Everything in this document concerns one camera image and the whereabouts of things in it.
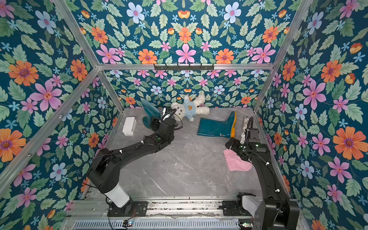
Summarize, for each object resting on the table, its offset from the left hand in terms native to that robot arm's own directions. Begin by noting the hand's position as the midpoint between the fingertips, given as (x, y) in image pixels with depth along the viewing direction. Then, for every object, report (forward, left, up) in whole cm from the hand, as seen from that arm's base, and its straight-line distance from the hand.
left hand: (158, 117), depth 85 cm
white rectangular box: (+11, +27, -20) cm, 35 cm away
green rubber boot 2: (+5, -34, -20) cm, 40 cm away
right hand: (-18, -44, -9) cm, 49 cm away
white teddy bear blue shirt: (+21, -20, -15) cm, 33 cm away
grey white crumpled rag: (+10, -62, -20) cm, 66 cm away
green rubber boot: (+2, +4, +2) cm, 5 cm away
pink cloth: (-23, -46, -21) cm, 55 cm away
